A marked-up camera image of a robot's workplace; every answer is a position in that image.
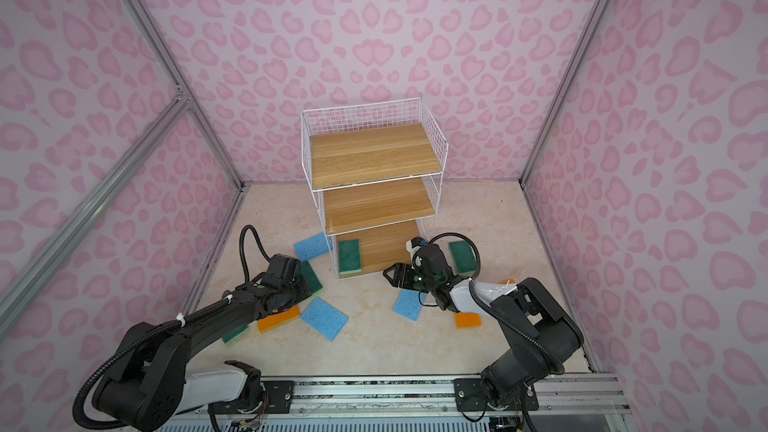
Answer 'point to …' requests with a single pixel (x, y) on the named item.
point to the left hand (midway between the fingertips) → (309, 283)
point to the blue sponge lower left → (324, 318)
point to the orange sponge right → (468, 319)
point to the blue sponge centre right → (408, 304)
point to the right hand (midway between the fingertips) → (392, 272)
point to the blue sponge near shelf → (313, 246)
